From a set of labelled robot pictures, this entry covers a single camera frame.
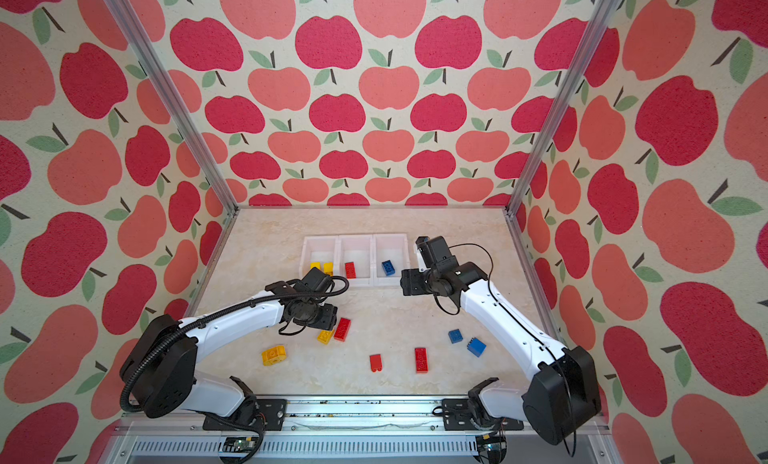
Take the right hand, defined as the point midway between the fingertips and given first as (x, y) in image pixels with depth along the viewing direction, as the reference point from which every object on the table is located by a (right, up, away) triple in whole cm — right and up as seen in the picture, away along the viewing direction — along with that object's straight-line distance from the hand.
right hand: (419, 279), depth 82 cm
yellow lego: (-34, +2, +19) cm, 39 cm away
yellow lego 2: (-27, -18, +4) cm, 33 cm away
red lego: (-22, 0, +19) cm, 28 cm away
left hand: (-25, -13, +4) cm, 29 cm away
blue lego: (-9, +1, +19) cm, 21 cm away
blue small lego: (+11, -17, +4) cm, 21 cm away
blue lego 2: (+16, -19, +1) cm, 25 cm away
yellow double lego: (-41, -21, -1) cm, 46 cm away
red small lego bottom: (-12, -24, 0) cm, 27 cm away
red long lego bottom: (0, -22, -2) cm, 22 cm away
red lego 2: (-22, -16, +5) cm, 28 cm away
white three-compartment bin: (-17, +4, +22) cm, 28 cm away
